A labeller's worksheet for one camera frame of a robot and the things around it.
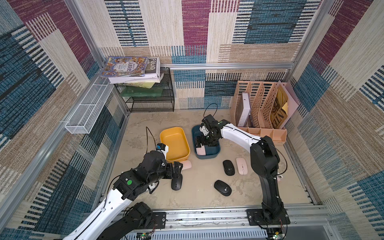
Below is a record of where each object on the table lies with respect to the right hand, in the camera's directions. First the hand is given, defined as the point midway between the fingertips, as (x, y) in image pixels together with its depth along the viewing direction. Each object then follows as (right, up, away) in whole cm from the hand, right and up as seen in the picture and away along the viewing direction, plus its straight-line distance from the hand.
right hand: (200, 144), depth 94 cm
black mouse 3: (+17, -13, -7) cm, 22 cm away
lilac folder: (+51, +24, -11) cm, 57 cm away
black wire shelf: (-27, +29, +25) cm, 47 cm away
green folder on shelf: (-37, +33, 0) cm, 49 cm away
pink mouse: (+1, -4, +2) cm, 5 cm away
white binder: (+29, +22, 0) cm, 36 cm away
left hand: (-13, -6, -22) cm, 27 cm away
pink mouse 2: (-8, -11, -2) cm, 14 cm away
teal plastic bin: (+7, -5, 0) cm, 8 cm away
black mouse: (-13, -20, -10) cm, 26 cm away
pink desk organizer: (+45, +33, +15) cm, 58 cm away
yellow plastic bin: (-16, +4, +7) cm, 18 cm away
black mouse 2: (+11, -22, -12) cm, 27 cm away
